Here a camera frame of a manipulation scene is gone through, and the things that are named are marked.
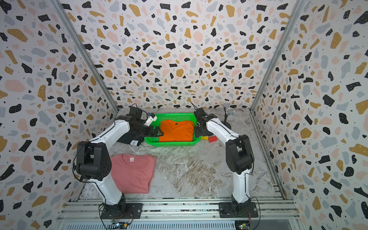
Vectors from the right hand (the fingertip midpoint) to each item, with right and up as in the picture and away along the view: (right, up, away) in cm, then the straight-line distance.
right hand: (202, 132), depth 96 cm
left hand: (-28, 0, -6) cm, 29 cm away
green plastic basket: (-34, -6, +6) cm, 35 cm away
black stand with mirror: (+15, +13, -10) cm, 23 cm away
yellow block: (+2, -4, +7) cm, 9 cm away
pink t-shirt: (-42, -23, -10) cm, 49 cm away
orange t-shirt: (-19, +1, +12) cm, 22 cm away
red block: (+8, -5, +7) cm, 12 cm away
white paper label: (-47, -7, +3) cm, 48 cm away
